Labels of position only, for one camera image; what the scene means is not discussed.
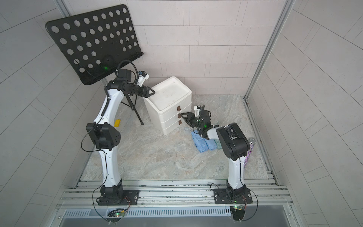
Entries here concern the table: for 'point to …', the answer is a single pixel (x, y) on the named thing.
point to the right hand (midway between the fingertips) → (182, 116)
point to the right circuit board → (238, 212)
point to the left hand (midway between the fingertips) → (152, 88)
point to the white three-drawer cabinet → (172, 98)
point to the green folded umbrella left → (218, 144)
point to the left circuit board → (115, 215)
